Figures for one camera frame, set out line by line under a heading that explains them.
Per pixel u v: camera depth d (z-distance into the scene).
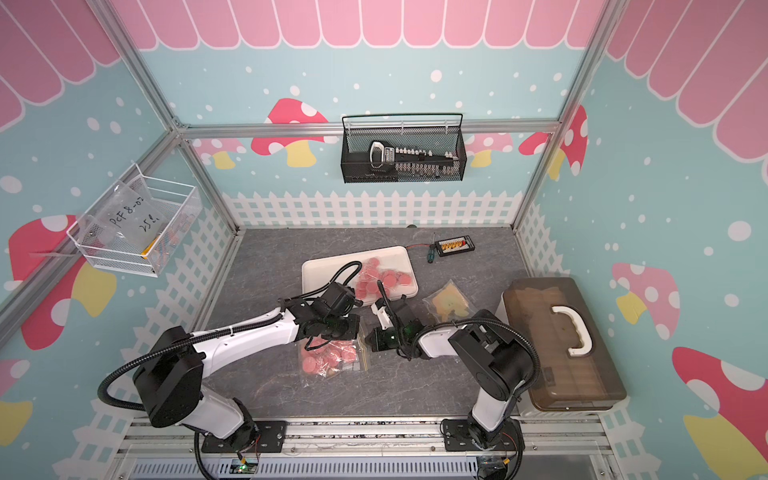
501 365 0.48
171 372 0.43
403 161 0.87
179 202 0.82
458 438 0.74
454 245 1.13
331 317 0.66
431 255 1.09
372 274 1.03
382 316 0.84
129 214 0.68
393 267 1.06
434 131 0.92
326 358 0.85
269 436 0.74
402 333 0.73
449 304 0.95
